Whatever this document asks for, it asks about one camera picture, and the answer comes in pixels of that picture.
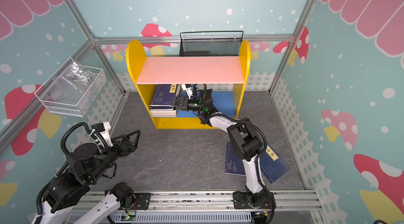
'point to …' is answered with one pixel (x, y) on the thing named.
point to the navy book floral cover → (163, 93)
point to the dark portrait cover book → (163, 112)
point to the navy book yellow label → (162, 108)
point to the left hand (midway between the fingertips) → (134, 137)
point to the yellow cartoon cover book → (163, 115)
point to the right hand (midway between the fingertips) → (169, 103)
